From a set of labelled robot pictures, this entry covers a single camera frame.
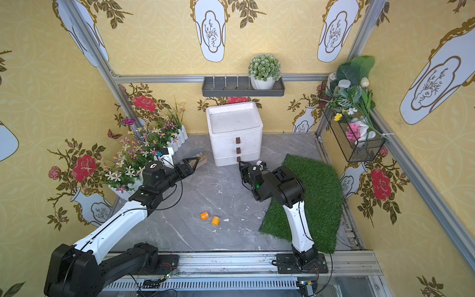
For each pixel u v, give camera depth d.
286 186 0.59
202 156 1.08
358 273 0.76
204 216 0.85
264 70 0.73
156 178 0.61
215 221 0.83
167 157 0.72
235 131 0.90
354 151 0.70
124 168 0.83
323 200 0.90
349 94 0.76
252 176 0.82
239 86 0.92
